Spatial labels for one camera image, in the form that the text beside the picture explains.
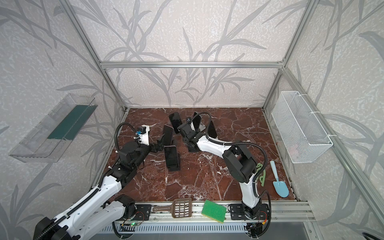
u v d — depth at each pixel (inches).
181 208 29.8
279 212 29.7
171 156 36.0
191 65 37.9
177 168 34.2
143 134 25.2
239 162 19.7
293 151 29.0
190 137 28.0
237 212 28.9
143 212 28.6
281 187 32.2
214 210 28.6
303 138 24.1
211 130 41.4
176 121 46.9
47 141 25.1
